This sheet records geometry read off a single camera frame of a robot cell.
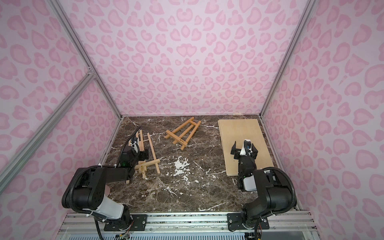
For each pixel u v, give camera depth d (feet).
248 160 2.22
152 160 3.06
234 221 2.41
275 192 1.46
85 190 1.50
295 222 2.41
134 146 2.63
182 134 3.51
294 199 1.35
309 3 2.26
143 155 2.82
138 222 2.41
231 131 3.61
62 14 2.32
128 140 3.52
